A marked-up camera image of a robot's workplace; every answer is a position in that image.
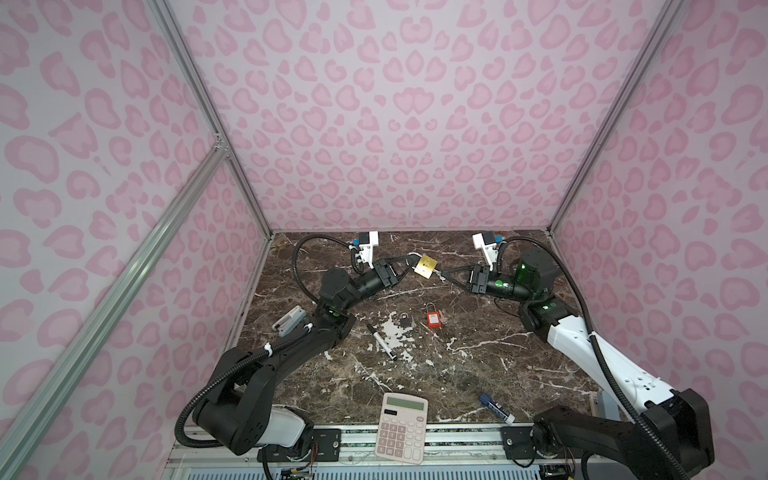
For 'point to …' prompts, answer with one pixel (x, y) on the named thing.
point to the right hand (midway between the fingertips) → (448, 277)
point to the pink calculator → (402, 428)
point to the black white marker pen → (381, 341)
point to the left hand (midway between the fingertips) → (419, 257)
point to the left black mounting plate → (324, 445)
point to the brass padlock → (425, 266)
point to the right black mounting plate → (516, 441)
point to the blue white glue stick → (496, 408)
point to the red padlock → (433, 318)
